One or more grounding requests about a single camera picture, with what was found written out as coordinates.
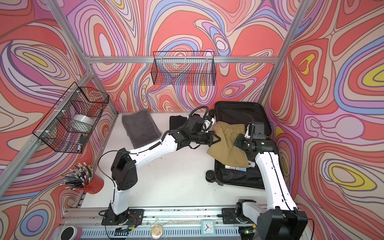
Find blue white tube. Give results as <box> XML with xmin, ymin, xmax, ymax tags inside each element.
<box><xmin>225</xmin><ymin>165</ymin><xmax>247</xmax><ymax>172</ymax></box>

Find black suitcase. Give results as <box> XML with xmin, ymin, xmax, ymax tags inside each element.
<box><xmin>206</xmin><ymin>101</ymin><xmax>278</xmax><ymax>189</ymax></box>

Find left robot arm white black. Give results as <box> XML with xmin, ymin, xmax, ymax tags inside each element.
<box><xmin>107</xmin><ymin>106</ymin><xmax>221</xmax><ymax>216</ymax></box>

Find grey towel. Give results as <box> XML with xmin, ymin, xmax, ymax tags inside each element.
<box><xmin>122</xmin><ymin>110</ymin><xmax>162</xmax><ymax>149</ymax></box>

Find black wire basket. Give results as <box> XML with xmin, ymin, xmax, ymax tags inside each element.
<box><xmin>151</xmin><ymin>51</ymin><xmax>217</xmax><ymax>86</ymax></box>
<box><xmin>33</xmin><ymin>83</ymin><xmax>110</xmax><ymax>154</ymax></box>

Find black wire basket left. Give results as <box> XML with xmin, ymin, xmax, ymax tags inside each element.
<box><xmin>33</xmin><ymin>83</ymin><xmax>110</xmax><ymax>154</ymax></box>

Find black round speaker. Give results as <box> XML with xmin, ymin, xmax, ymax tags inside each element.
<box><xmin>59</xmin><ymin>226</ymin><xmax>83</xmax><ymax>240</ymax></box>

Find white bottle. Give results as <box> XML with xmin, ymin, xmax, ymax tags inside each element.
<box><xmin>248</xmin><ymin>161</ymin><xmax>256</xmax><ymax>168</ymax></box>

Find black wire basket back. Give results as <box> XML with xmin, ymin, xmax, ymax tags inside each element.
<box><xmin>151</xmin><ymin>51</ymin><xmax>217</xmax><ymax>86</ymax></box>

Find black t-shirt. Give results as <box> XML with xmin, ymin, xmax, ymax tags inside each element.
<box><xmin>169</xmin><ymin>115</ymin><xmax>188</xmax><ymax>131</ymax></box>

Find round beige badge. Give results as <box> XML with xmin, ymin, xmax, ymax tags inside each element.
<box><xmin>151</xmin><ymin>225</ymin><xmax>164</xmax><ymax>240</ymax></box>

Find small teal clock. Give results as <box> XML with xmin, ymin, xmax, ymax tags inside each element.
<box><xmin>201</xmin><ymin>220</ymin><xmax>216</xmax><ymax>236</ymax></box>

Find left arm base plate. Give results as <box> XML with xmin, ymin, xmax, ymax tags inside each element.
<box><xmin>99</xmin><ymin>209</ymin><xmax>144</xmax><ymax>227</ymax></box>

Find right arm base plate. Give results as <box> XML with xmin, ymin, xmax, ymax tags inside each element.
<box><xmin>217</xmin><ymin>208</ymin><xmax>264</xmax><ymax>225</ymax></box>

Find small black device in basket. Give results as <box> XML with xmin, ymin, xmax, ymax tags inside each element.
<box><xmin>77</xmin><ymin>135</ymin><xmax>88</xmax><ymax>152</ymax></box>

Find red pen cup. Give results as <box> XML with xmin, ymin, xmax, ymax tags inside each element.
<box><xmin>60</xmin><ymin>161</ymin><xmax>105</xmax><ymax>195</ymax></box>

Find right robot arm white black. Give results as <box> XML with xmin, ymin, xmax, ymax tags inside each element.
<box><xmin>234</xmin><ymin>122</ymin><xmax>310</xmax><ymax>240</ymax></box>

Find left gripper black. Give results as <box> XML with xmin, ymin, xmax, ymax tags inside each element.
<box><xmin>190</xmin><ymin>132</ymin><xmax>223</xmax><ymax>146</ymax></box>

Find khaki shorts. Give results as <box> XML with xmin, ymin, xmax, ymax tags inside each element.
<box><xmin>207</xmin><ymin>122</ymin><xmax>249</xmax><ymax>168</ymax></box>

